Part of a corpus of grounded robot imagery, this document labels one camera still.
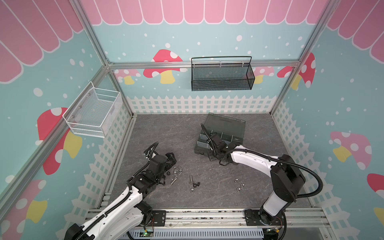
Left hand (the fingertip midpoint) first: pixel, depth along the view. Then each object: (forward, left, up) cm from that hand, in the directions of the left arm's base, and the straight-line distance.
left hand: (169, 160), depth 82 cm
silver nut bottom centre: (-12, -13, -11) cm, 21 cm away
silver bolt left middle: (-6, -2, -11) cm, 13 cm away
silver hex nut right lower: (-11, -39, -11) cm, 42 cm away
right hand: (+8, -24, -3) cm, 25 cm away
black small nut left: (-3, +2, -11) cm, 12 cm away
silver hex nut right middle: (-9, -42, -11) cm, 44 cm away
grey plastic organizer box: (+31, -40, -10) cm, 52 cm away
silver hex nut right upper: (-6, -38, -10) cm, 40 cm away
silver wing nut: (-2, -4, -11) cm, 12 cm away
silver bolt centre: (-7, -12, -10) cm, 17 cm away
